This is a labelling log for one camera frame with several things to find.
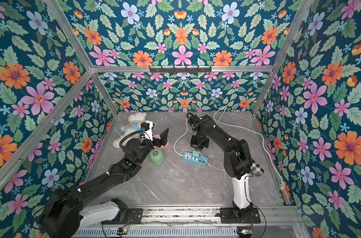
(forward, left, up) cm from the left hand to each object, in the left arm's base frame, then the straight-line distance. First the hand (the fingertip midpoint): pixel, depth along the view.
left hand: (161, 126), depth 74 cm
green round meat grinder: (-7, +6, -19) cm, 21 cm away
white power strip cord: (-8, -19, -16) cm, 26 cm away
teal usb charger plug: (-5, -17, -23) cm, 29 cm away
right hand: (-2, -20, -20) cm, 28 cm away
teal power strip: (-4, -13, -27) cm, 30 cm away
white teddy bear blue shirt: (+25, +23, -20) cm, 39 cm away
